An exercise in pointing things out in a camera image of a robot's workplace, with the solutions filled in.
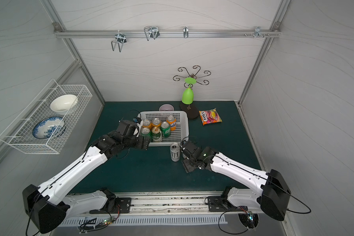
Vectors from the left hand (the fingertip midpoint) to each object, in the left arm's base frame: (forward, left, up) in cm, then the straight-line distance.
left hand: (143, 138), depth 77 cm
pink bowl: (+36, -8, -14) cm, 40 cm away
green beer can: (+9, -5, -10) cm, 14 cm away
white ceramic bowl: (+10, +40, +15) cm, 44 cm away
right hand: (-7, -25, -10) cm, 28 cm away
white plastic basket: (+15, -18, -19) cm, 30 cm away
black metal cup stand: (+37, -28, -18) cm, 50 cm away
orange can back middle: (+17, -4, -8) cm, 19 cm away
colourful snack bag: (+30, -41, -16) cm, 54 cm away
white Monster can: (-4, -17, -7) cm, 19 cm away
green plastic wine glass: (+32, -24, +1) cm, 40 cm away
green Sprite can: (+13, -10, -10) cm, 19 cm away
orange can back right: (+19, -14, -9) cm, 25 cm away
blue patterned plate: (-4, +39, +14) cm, 42 cm away
